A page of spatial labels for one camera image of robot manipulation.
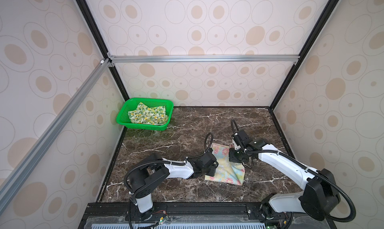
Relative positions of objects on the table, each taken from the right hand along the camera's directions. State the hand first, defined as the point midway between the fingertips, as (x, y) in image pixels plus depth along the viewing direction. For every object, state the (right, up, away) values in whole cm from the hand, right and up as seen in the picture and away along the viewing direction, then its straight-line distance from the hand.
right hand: (234, 157), depth 83 cm
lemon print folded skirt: (-60, +25, +29) cm, 71 cm away
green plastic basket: (-71, +33, +29) cm, 84 cm away
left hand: (-8, -8, +2) cm, 12 cm away
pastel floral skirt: (-4, -8, +2) cm, 10 cm away
